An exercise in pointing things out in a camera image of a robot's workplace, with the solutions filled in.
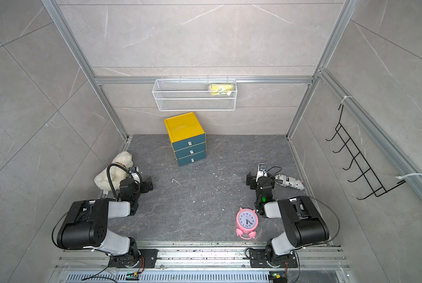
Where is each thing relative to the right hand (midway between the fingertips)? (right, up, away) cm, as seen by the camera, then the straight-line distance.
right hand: (260, 172), depth 93 cm
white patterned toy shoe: (+16, -5, 0) cm, 17 cm away
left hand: (-65, -2, +1) cm, 65 cm away
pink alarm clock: (-9, -22, -11) cm, 26 cm away
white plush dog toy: (-68, 0, -23) cm, 72 cm away
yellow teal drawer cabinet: (-39, +18, -3) cm, 43 cm away
